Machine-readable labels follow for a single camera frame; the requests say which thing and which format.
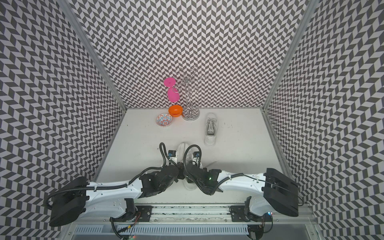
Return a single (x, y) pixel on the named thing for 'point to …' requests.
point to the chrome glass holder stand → (188, 77)
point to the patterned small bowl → (164, 119)
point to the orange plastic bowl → (175, 110)
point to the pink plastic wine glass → (173, 92)
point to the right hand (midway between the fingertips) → (192, 172)
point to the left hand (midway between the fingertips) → (185, 165)
